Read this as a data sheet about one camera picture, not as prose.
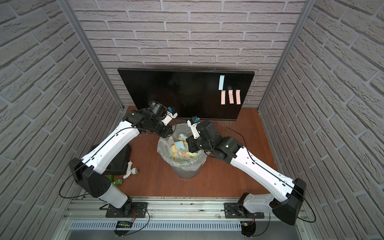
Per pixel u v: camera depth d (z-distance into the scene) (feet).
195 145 1.95
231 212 2.42
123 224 2.37
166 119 2.17
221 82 2.17
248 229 2.32
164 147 2.35
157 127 2.09
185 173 2.64
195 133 1.97
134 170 2.74
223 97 2.38
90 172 1.33
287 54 2.81
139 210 2.39
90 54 2.81
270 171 1.39
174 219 2.38
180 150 2.70
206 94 3.24
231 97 2.33
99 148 1.47
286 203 1.23
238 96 2.34
